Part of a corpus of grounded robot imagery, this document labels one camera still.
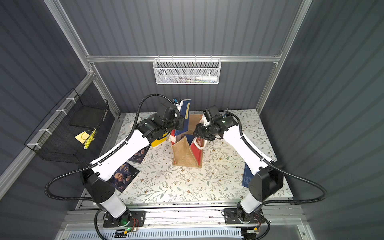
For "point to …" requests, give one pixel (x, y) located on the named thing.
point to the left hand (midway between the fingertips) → (185, 118)
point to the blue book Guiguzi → (247, 176)
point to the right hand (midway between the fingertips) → (198, 134)
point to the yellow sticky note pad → (82, 137)
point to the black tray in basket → (88, 116)
